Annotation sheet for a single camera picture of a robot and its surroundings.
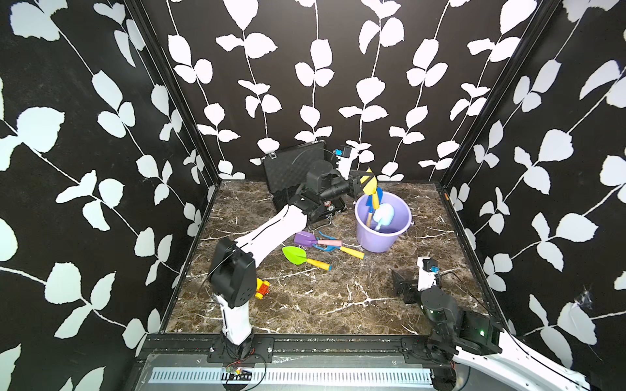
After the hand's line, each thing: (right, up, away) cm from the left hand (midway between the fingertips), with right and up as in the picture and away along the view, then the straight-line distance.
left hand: (374, 171), depth 72 cm
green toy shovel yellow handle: (-25, -31, +24) cm, 46 cm away
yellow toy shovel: (0, -5, +4) cm, 6 cm away
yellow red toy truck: (-36, -39, +12) cm, 55 cm away
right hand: (+10, -30, +4) cm, 32 cm away
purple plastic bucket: (+9, -24, +21) cm, 33 cm away
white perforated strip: (-24, -61, -1) cm, 65 cm away
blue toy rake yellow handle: (-7, -29, +25) cm, 39 cm away
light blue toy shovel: (+9, -15, +25) cm, 31 cm away
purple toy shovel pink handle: (-21, -25, +28) cm, 43 cm away
